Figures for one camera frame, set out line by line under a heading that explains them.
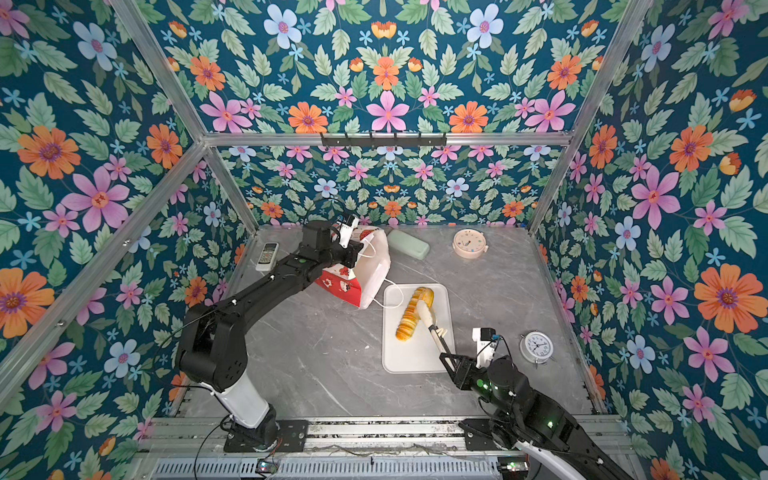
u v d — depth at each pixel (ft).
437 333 2.45
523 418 1.78
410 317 3.00
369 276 3.16
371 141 2.98
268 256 3.56
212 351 1.53
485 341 2.17
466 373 2.06
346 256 2.58
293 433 2.42
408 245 3.56
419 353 2.90
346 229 2.57
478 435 2.37
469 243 3.66
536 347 2.77
